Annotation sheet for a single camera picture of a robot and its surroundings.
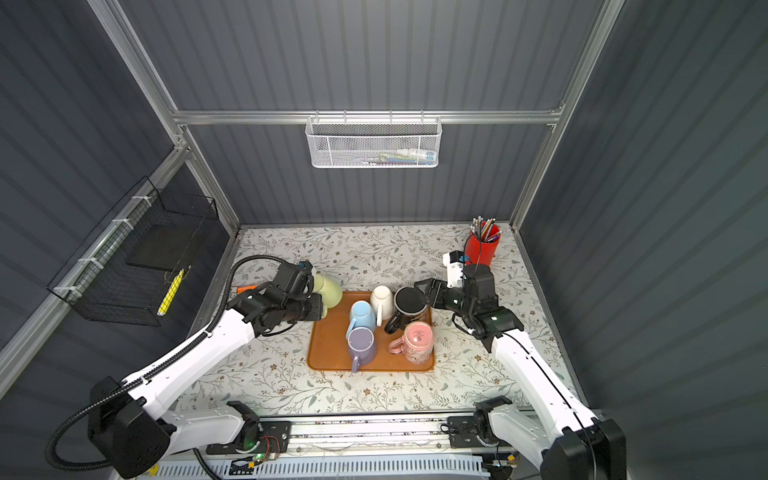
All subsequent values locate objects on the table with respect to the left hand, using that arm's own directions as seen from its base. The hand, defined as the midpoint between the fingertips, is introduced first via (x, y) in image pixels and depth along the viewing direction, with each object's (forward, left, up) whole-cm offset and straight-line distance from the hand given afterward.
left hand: (322, 305), depth 81 cm
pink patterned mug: (-11, -25, -4) cm, 27 cm away
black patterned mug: (+1, -24, -4) cm, 25 cm away
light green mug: (+2, -3, +3) cm, 5 cm away
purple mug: (-9, -10, -7) cm, 16 cm away
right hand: (0, -28, +5) cm, 29 cm away
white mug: (+4, -17, -7) cm, 18 cm away
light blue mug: (-1, -11, -5) cm, 12 cm away
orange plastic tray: (-7, 0, -13) cm, 15 cm away
